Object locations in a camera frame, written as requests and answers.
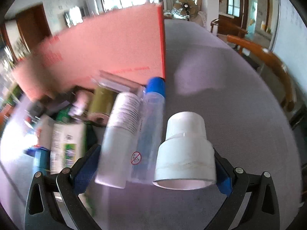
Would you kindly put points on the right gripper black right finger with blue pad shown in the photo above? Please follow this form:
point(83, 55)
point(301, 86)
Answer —
point(251, 199)

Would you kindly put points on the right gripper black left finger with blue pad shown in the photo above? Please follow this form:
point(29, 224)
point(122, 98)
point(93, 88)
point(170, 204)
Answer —
point(42, 211)

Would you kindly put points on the white PVC pipe reducer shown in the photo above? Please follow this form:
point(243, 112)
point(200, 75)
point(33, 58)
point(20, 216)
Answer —
point(185, 160)

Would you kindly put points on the green white carton box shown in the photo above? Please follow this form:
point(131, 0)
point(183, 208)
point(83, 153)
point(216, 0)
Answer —
point(67, 146)

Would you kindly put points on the wooden chair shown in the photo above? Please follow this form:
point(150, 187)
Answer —
point(274, 64)

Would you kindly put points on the clear bottle blue cap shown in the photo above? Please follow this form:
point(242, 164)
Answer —
point(143, 160)

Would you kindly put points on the white labelled bottle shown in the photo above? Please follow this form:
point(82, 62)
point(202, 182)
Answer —
point(119, 136)

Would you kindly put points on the clear plastic tube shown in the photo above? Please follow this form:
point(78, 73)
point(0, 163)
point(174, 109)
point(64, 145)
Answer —
point(117, 83)

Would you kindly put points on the large cardboard box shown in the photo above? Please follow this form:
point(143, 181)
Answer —
point(128, 42)

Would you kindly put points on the standing electric fan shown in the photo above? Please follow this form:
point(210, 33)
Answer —
point(187, 9)

